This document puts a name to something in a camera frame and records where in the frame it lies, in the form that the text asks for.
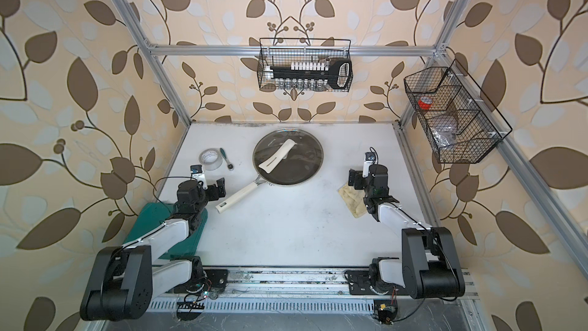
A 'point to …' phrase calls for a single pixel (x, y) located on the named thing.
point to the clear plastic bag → (444, 135)
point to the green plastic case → (143, 217)
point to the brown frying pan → (278, 175)
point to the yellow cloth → (354, 200)
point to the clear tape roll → (211, 158)
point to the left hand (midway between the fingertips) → (206, 178)
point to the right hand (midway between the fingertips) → (364, 170)
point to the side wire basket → (462, 126)
